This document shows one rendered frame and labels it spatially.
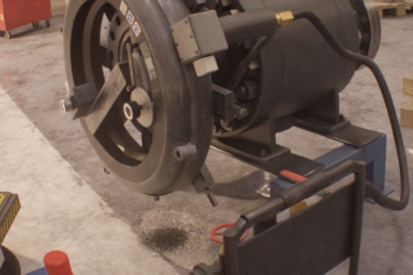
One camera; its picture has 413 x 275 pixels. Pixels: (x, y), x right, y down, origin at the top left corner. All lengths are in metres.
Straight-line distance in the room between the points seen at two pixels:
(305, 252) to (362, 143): 0.91
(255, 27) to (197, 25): 0.19
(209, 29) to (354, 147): 0.84
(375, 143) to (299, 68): 0.45
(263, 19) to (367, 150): 0.75
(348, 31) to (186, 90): 0.77
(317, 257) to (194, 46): 0.57
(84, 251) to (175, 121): 0.73
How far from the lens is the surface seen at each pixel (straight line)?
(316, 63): 1.89
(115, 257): 1.96
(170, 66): 1.43
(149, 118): 1.55
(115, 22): 1.88
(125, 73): 1.60
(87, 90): 1.85
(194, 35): 1.35
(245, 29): 1.45
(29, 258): 2.05
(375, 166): 2.12
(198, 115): 1.47
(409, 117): 2.85
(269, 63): 1.73
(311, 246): 1.17
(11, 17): 6.98
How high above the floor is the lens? 1.05
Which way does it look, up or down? 21 degrees down
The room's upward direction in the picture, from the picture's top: 6 degrees counter-clockwise
